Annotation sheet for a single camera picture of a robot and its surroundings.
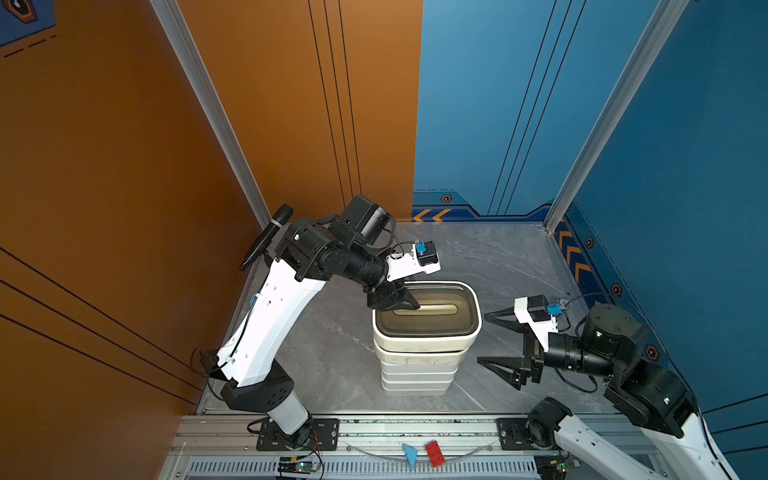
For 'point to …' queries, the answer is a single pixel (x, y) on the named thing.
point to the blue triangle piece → (411, 454)
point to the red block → (435, 454)
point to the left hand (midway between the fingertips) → (413, 287)
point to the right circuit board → (551, 466)
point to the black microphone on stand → (281, 216)
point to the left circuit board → (291, 464)
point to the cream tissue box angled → (421, 358)
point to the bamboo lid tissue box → (415, 393)
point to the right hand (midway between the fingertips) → (486, 336)
